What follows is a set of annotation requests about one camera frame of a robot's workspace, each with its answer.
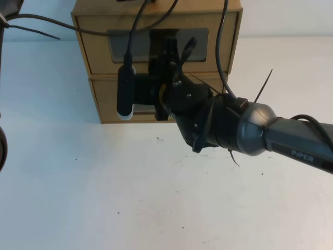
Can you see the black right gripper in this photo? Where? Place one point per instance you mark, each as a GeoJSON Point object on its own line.
{"type": "Point", "coordinates": [175, 95]}

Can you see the brown cardboard shoebox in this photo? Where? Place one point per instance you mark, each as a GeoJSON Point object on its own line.
{"type": "Point", "coordinates": [211, 61]}

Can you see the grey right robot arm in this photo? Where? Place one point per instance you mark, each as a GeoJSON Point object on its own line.
{"type": "Point", "coordinates": [252, 128]}

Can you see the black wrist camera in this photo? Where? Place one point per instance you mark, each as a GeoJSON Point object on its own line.
{"type": "Point", "coordinates": [126, 89]}

